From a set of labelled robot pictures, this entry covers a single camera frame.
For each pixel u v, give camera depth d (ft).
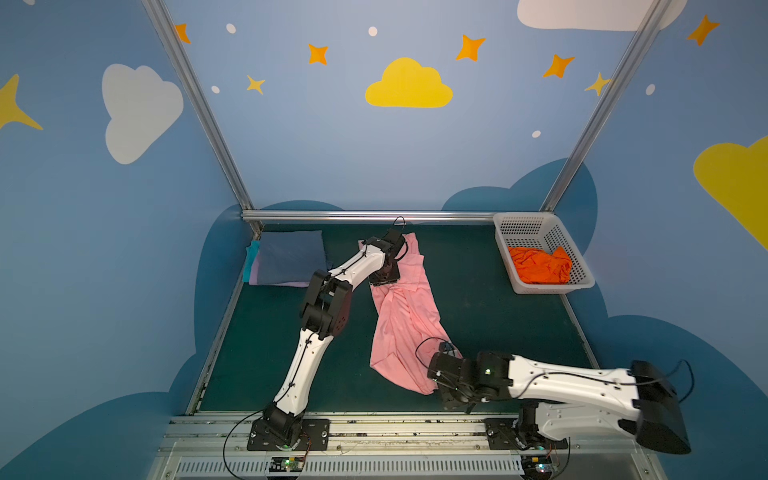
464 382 1.89
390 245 2.61
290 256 3.44
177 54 2.46
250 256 3.60
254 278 3.26
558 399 1.61
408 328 3.05
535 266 3.41
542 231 3.81
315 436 2.46
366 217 3.05
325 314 2.03
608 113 2.83
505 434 2.45
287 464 2.32
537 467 2.34
